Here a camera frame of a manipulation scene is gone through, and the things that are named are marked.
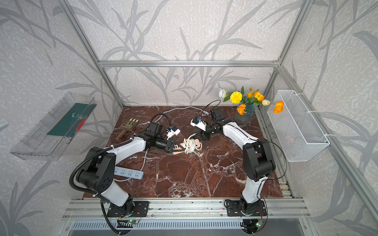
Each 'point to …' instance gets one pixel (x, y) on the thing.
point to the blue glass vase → (247, 116)
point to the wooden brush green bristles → (127, 125)
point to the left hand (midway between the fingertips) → (181, 150)
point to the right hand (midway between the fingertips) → (195, 132)
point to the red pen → (80, 124)
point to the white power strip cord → (190, 144)
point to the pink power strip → (197, 145)
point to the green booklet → (67, 125)
